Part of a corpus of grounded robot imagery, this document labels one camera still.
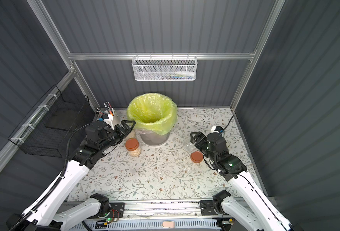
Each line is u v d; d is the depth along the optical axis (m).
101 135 0.55
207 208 0.74
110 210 0.72
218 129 0.64
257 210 0.40
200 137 0.63
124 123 0.63
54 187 0.42
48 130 0.72
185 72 0.94
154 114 0.98
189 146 0.70
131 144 0.88
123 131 0.63
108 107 1.03
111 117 0.66
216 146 0.52
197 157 0.94
